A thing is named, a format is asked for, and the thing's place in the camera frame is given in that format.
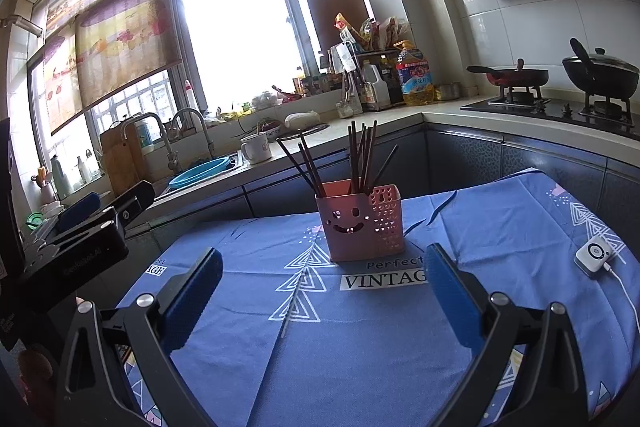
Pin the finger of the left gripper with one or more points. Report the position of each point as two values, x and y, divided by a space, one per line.
78 212

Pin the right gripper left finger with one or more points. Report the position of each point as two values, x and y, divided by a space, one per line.
158 324

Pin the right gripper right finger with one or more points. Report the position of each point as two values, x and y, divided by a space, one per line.
487 324

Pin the brown chopstick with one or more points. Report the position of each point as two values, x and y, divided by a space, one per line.
353 158
368 156
312 169
360 158
382 169
305 174

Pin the pale green bottle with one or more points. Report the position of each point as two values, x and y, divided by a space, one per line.
62 185

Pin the wooden cutting board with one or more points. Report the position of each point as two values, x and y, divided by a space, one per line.
122 158

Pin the steel faucet left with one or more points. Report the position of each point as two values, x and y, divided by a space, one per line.
146 138

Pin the steel faucet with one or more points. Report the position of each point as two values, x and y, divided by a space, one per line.
198 124
146 138

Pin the blue basin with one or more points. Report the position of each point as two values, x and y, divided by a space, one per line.
199 173

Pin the small white device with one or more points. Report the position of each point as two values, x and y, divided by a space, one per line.
592 256

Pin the blue patterned tablecloth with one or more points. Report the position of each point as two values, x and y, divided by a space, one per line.
290 338

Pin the steel faucet right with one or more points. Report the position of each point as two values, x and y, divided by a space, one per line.
198 124

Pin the steel sink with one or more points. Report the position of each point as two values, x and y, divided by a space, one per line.
238 164

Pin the pink utensil holder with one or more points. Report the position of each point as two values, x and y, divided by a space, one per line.
360 226

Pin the white mug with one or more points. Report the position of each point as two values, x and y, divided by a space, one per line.
255 148

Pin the patterned roller blind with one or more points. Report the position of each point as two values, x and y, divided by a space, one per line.
96 48

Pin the white cloth bundle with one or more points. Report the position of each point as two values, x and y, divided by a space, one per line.
302 121

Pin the small steel cup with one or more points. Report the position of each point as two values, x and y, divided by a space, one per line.
449 91

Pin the yellow cooking oil bottle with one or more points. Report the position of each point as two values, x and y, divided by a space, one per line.
414 74

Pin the red frying pan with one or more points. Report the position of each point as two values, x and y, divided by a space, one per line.
512 77

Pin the black gas stove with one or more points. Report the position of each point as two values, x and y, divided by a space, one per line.
594 112

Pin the white jug bottle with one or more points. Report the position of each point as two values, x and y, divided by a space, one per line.
376 96

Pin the black wok with lid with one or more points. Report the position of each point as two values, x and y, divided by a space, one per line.
600 74

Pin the snack bags on rack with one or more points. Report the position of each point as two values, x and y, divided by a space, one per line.
373 35

